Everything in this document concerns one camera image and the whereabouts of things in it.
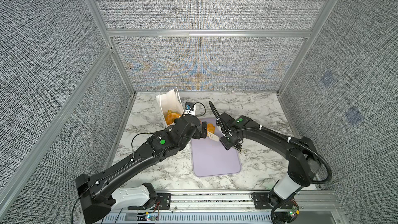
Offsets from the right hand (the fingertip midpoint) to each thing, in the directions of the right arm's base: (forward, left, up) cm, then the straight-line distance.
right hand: (228, 141), depth 85 cm
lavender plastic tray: (-6, +10, -7) cm, 14 cm away
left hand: (-1, +16, +20) cm, 26 cm away
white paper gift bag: (+19, +33, +8) cm, 39 cm away
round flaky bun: (+11, +9, -3) cm, 14 cm away
